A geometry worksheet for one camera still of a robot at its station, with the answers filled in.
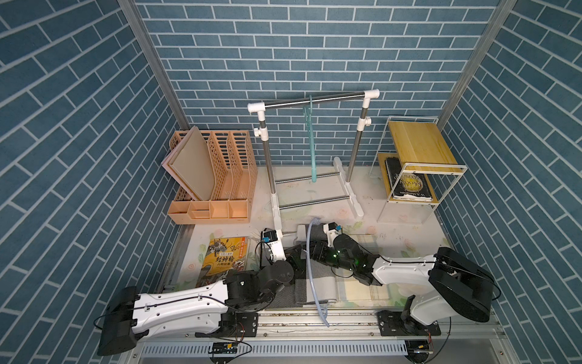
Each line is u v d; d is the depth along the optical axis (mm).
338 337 722
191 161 975
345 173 1100
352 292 784
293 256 619
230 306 495
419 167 756
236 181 1125
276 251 629
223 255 885
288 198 1077
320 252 722
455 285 435
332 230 783
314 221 948
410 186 889
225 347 720
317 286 769
